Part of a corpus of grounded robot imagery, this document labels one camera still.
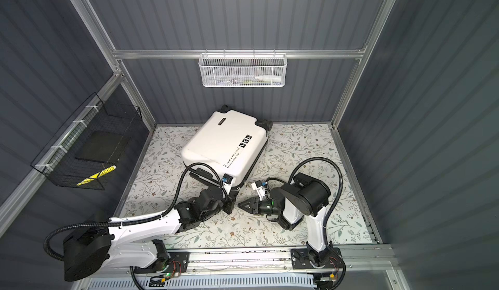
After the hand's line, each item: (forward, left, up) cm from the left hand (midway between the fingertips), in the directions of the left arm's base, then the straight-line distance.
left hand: (239, 193), depth 80 cm
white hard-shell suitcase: (+19, +3, +10) cm, 22 cm away
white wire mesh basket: (+80, -4, +11) cm, 81 cm away
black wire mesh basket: (+11, +57, +17) cm, 61 cm away
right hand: (-4, -1, -8) cm, 9 cm away
